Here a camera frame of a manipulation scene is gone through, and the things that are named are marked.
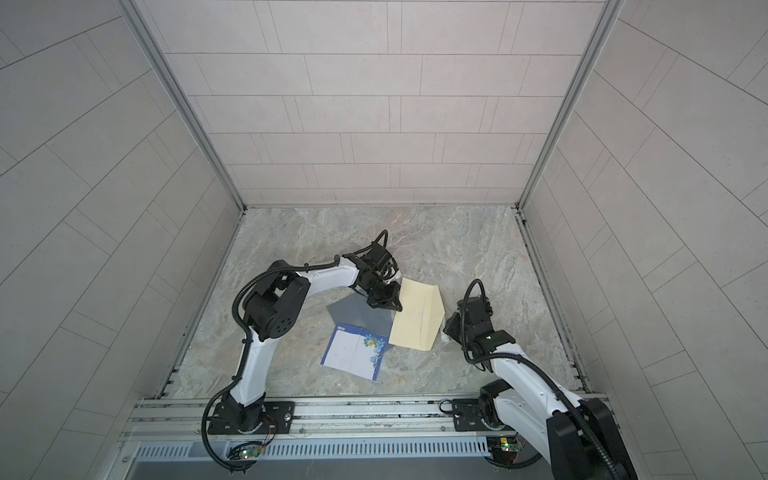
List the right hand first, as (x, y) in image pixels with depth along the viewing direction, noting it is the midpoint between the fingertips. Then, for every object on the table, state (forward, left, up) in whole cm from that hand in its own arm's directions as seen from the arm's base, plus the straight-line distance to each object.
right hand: (447, 325), depth 87 cm
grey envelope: (+6, +27, +1) cm, 28 cm away
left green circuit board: (-27, +48, +5) cm, 56 cm away
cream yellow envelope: (+4, +7, +1) cm, 8 cm away
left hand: (+7, +11, +1) cm, 13 cm away
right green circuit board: (-29, -10, -1) cm, 31 cm away
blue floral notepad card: (-6, +27, +2) cm, 27 cm away
